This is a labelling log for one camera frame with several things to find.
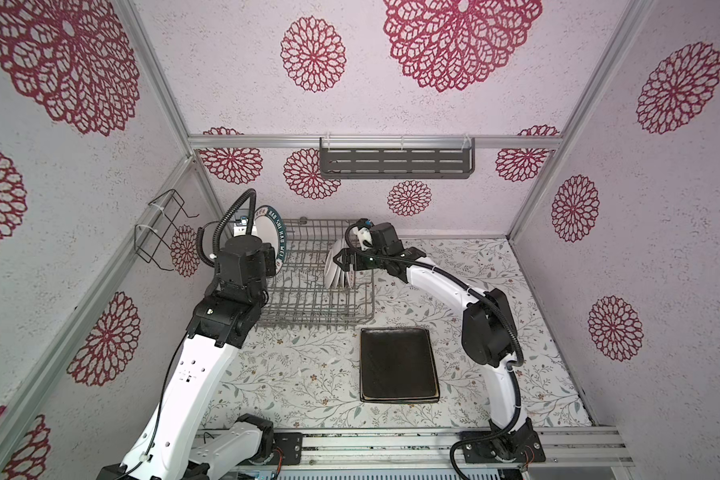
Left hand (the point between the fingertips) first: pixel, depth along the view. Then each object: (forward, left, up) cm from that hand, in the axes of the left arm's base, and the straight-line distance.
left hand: (245, 247), depth 66 cm
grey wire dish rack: (+12, -5, -37) cm, 40 cm away
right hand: (+15, -21, -18) cm, 32 cm away
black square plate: (-15, -35, -32) cm, 50 cm away
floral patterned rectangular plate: (-22, -36, -34) cm, 54 cm away
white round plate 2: (+19, -22, -36) cm, 46 cm away
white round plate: (+11, -2, -4) cm, 12 cm away
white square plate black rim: (-19, -35, -33) cm, 52 cm away
